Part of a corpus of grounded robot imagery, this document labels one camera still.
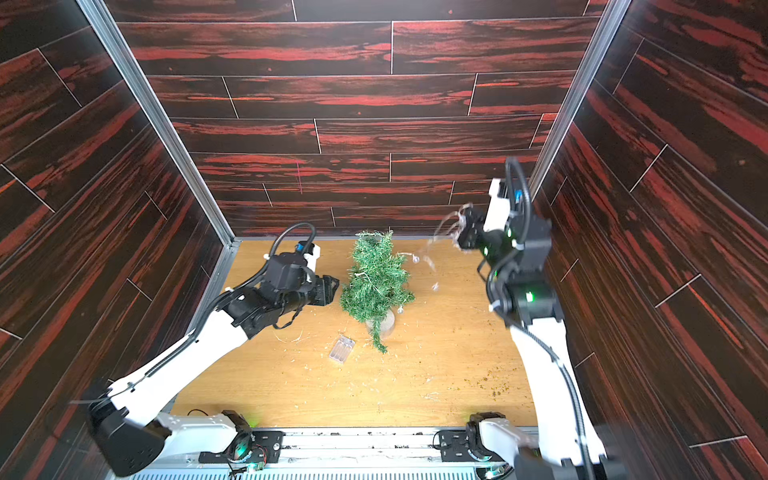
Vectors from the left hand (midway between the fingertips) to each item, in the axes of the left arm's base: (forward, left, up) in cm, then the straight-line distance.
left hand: (334, 282), depth 75 cm
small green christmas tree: (-1, -11, +2) cm, 11 cm away
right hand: (+6, -33, +20) cm, 39 cm away
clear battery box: (-7, 0, -25) cm, 26 cm away
